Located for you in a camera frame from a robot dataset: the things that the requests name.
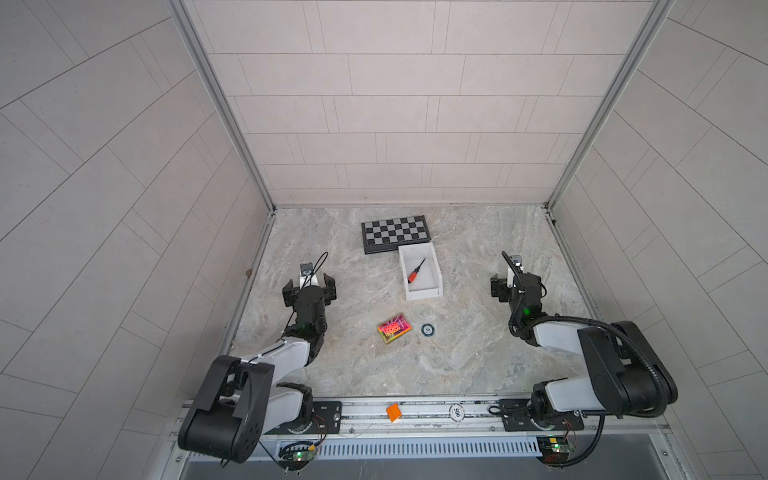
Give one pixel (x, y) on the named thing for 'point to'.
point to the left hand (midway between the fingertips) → (315, 271)
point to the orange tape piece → (393, 412)
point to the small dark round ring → (431, 333)
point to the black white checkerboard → (387, 235)
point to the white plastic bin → (428, 281)
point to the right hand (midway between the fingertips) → (509, 272)
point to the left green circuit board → (302, 455)
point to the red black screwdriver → (412, 275)
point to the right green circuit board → (554, 449)
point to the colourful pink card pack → (394, 328)
